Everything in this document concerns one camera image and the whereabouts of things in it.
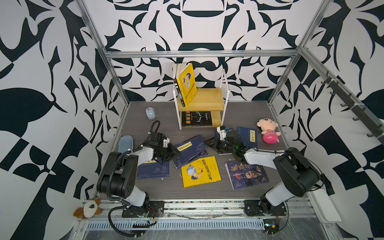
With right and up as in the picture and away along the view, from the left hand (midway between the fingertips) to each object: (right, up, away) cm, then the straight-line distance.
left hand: (181, 151), depth 90 cm
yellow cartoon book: (+4, +40, -7) cm, 40 cm away
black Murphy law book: (+10, +19, +15) cm, 26 cm away
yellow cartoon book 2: (+13, -10, -5) cm, 17 cm away
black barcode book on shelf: (0, +33, -9) cm, 34 cm away
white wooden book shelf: (+13, +31, +5) cm, 34 cm away
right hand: (+14, +6, -4) cm, 16 cm away
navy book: (-16, -10, -4) cm, 19 cm away
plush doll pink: (+56, +14, +9) cm, 59 cm away
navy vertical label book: (+44, +7, +9) cm, 45 cm away
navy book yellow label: (+3, 0, +1) cm, 4 cm away
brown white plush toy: (-42, -23, -18) cm, 51 cm away
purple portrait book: (+35, -12, -7) cm, 38 cm away
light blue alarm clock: (-22, +23, +14) cm, 35 cm away
